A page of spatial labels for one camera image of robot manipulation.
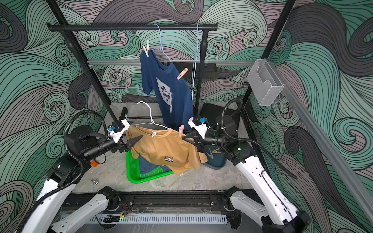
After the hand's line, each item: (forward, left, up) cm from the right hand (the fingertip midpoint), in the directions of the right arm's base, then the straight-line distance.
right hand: (183, 138), depth 61 cm
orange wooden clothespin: (+9, -21, -31) cm, 38 cm away
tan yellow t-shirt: (-1, +9, -7) cm, 11 cm away
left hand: (+3, +20, +6) cm, 21 cm away
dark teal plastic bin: (+4, -22, -33) cm, 40 cm away
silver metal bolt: (-9, +50, -31) cm, 59 cm away
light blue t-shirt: (0, +23, -31) cm, 39 cm away
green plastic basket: (-2, +31, -34) cm, 46 cm away
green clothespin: (+39, +45, -30) cm, 67 cm away
